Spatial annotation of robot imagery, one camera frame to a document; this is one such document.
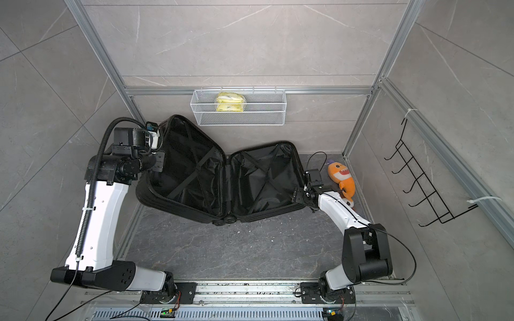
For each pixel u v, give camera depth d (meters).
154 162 0.60
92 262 0.38
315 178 0.70
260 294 0.75
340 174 1.01
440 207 0.60
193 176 0.81
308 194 0.65
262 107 1.01
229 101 0.88
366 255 0.43
